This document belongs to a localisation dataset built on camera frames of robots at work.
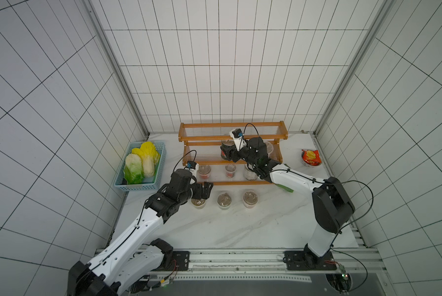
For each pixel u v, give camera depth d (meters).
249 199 0.85
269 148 0.85
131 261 0.54
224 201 0.84
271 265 0.73
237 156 0.76
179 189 0.56
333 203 0.47
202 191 0.68
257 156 0.67
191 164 0.67
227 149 0.79
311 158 1.00
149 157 1.00
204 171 0.92
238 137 0.71
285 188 0.60
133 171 0.90
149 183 0.92
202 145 0.94
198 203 0.83
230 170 0.93
